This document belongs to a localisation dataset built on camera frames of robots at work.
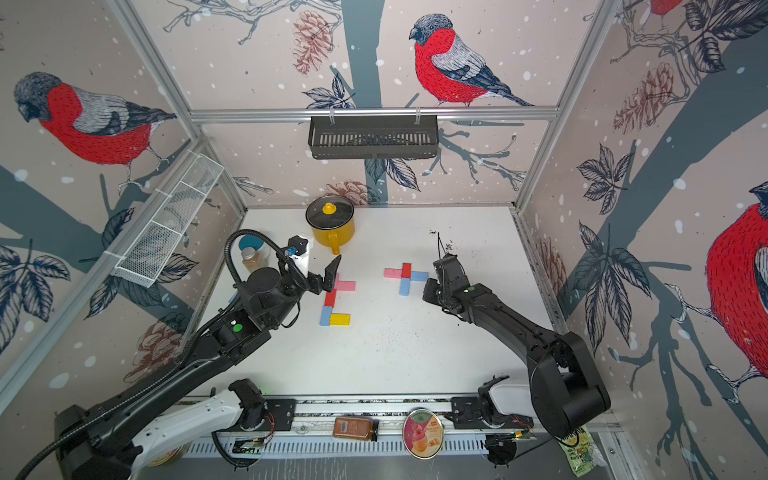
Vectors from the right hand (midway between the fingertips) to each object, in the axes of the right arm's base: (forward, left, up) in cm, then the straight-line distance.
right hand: (428, 285), depth 89 cm
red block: (+10, +7, -6) cm, 13 cm away
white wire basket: (-2, +78, +15) cm, 80 cm away
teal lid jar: (+15, +61, +1) cm, 63 cm away
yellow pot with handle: (+14, +31, +5) cm, 34 cm away
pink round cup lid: (-37, +2, -4) cm, 37 cm away
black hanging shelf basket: (+48, +20, +20) cm, 56 cm away
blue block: (+4, +7, -8) cm, 11 cm away
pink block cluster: (+9, +12, -7) cm, 16 cm away
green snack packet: (-40, -35, -7) cm, 53 cm away
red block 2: (-2, +31, -7) cm, 32 cm away
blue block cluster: (+9, +2, -10) cm, 14 cm away
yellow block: (-9, +27, -7) cm, 29 cm away
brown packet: (-37, +17, -3) cm, 41 cm away
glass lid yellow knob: (+25, +35, +5) cm, 43 cm away
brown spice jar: (+7, +58, +2) cm, 59 cm away
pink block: (-12, +23, +21) cm, 33 cm away
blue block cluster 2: (-8, +32, -7) cm, 34 cm away
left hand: (-4, +26, +24) cm, 36 cm away
